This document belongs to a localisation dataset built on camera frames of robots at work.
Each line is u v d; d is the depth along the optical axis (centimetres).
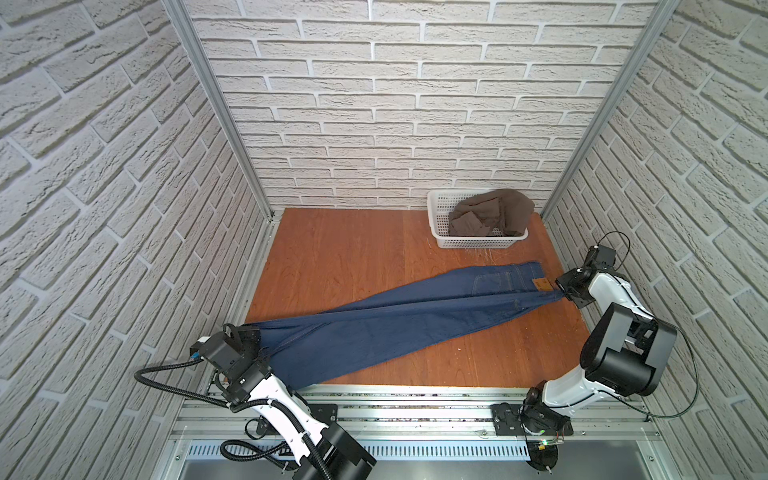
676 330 44
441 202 118
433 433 74
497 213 110
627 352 47
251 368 58
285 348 84
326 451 47
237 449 70
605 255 71
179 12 69
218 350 57
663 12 69
